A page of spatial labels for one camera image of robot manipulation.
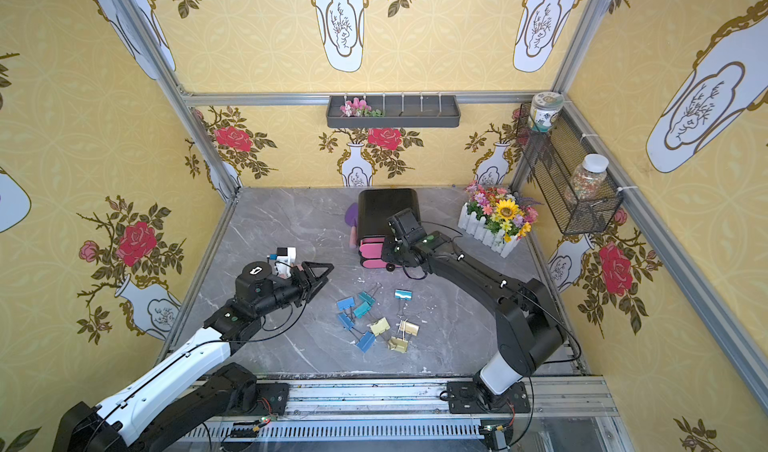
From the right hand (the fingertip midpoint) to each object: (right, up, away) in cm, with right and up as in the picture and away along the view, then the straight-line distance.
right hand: (391, 246), depth 88 cm
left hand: (-17, -5, -10) cm, 21 cm away
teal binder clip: (-8, -19, 0) cm, 20 cm away
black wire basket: (+53, +27, +16) cm, 62 cm away
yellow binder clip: (-3, -22, -3) cm, 23 cm away
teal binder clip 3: (-9, -15, +4) cm, 18 cm away
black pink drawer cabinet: (-5, +12, +9) cm, 16 cm away
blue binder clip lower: (-7, -25, -6) cm, 27 cm away
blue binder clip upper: (-15, -18, +4) cm, 24 cm away
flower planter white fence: (+32, +9, +3) cm, 33 cm away
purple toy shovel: (-14, +8, +25) cm, 30 cm away
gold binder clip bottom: (+2, -26, -7) cm, 27 cm away
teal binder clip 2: (+4, -15, +3) cm, 16 cm away
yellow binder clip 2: (+5, -22, -4) cm, 23 cm away
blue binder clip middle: (-13, -21, -2) cm, 25 cm away
